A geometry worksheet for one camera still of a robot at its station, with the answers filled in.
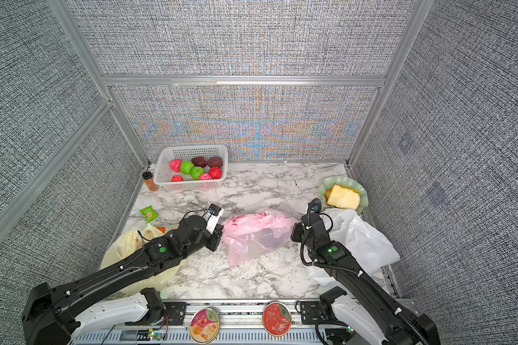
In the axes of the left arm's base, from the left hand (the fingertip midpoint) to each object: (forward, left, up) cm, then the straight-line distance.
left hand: (226, 225), depth 76 cm
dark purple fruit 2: (+42, +9, -10) cm, 44 cm away
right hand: (+3, -26, -3) cm, 27 cm away
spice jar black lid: (+35, +41, -10) cm, 55 cm away
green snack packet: (+16, +37, -15) cm, 43 cm away
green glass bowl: (+29, -49, -14) cm, 58 cm away
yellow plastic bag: (-3, +34, -2) cm, 34 cm away
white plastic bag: (-6, -50, -5) cm, 50 cm away
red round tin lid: (-27, -16, -13) cm, 34 cm away
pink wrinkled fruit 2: (+33, +13, -11) cm, 37 cm away
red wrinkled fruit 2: (+33, +27, -12) cm, 44 cm away
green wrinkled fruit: (+40, +23, -11) cm, 48 cm away
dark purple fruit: (+44, +17, -12) cm, 49 cm away
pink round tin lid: (-28, +7, -13) cm, 32 cm away
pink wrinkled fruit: (+42, +30, -11) cm, 52 cm away
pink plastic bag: (-1, -9, -4) cm, 10 cm away
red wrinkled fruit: (+35, +8, -11) cm, 38 cm away
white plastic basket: (+34, +34, -12) cm, 50 cm away
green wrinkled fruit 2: (+36, +18, -11) cm, 42 cm away
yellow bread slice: (+16, -49, -8) cm, 52 cm away
